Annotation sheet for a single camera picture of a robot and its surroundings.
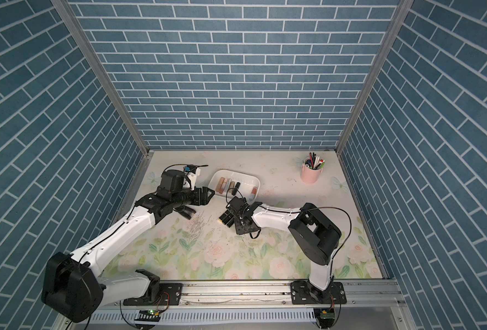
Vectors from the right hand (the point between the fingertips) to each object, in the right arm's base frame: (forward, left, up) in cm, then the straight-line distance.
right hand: (243, 229), depth 91 cm
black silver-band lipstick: (+3, +6, +2) cm, 7 cm away
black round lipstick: (+22, +6, +1) cm, 23 cm away
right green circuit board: (-29, -33, -4) cm, 44 cm away
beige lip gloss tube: (+21, +14, +3) cm, 25 cm away
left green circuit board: (-34, +30, -2) cm, 45 cm away
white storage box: (+23, +10, +2) cm, 25 cm away
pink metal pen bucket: (+28, -31, +11) cm, 43 cm away
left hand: (+6, +12, +19) cm, 23 cm away
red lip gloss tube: (+19, -3, +2) cm, 20 cm away
